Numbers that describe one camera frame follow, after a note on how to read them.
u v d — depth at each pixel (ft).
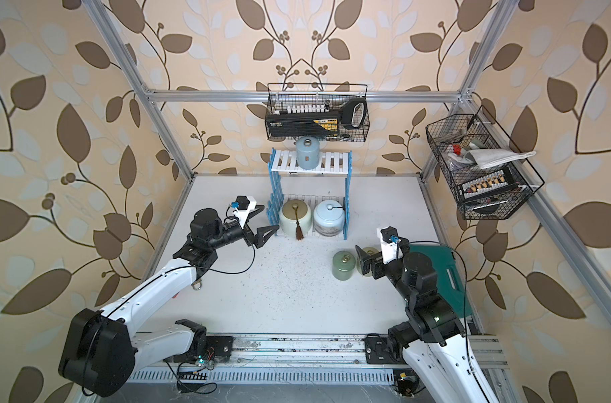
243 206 2.13
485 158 2.10
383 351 2.42
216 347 2.48
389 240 1.87
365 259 2.03
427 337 1.53
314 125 2.71
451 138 2.78
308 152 2.64
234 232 2.24
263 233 2.29
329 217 2.99
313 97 2.99
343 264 2.72
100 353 1.30
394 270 1.99
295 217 2.99
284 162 2.86
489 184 2.19
